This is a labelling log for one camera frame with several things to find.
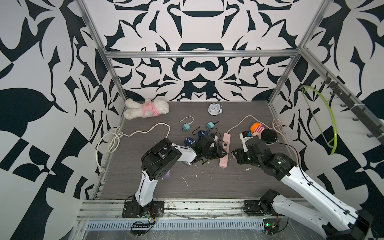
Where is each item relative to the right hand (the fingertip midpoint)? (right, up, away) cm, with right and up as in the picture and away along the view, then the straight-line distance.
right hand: (234, 150), depth 76 cm
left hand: (-2, -3, +14) cm, 14 cm away
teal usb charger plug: (-9, +11, +28) cm, 32 cm away
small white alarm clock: (-4, +23, +35) cm, 42 cm away
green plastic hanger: (+42, +17, -9) cm, 46 cm away
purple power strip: (-35, -16, +8) cm, 39 cm away
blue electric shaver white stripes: (-23, +2, +19) cm, 30 cm away
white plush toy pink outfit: (-52, +22, +28) cm, 63 cm away
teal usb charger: (-25, +10, +26) cm, 38 cm away
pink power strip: (-3, -8, +11) cm, 14 cm away
